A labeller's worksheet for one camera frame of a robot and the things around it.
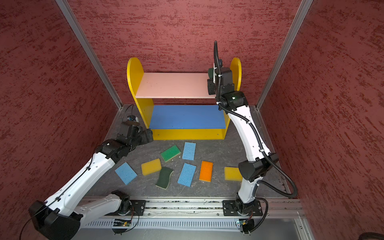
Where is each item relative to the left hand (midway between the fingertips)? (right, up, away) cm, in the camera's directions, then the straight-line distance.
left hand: (144, 136), depth 78 cm
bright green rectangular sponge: (+12, -12, +14) cm, 22 cm away
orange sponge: (+34, -22, +9) cm, 42 cm away
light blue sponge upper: (+23, -11, +17) cm, 31 cm away
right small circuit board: (+51, -42, -6) cm, 66 cm away
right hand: (+38, +28, -5) cm, 47 cm away
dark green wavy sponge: (+10, -24, +5) cm, 26 cm away
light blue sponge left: (-13, -22, +6) cm, 26 cm away
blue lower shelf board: (+22, +11, +17) cm, 30 cm away
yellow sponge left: (+1, -19, +10) cm, 22 cm away
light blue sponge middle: (+23, -23, +7) cm, 33 cm away
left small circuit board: (-10, -42, -5) cm, 44 cm away
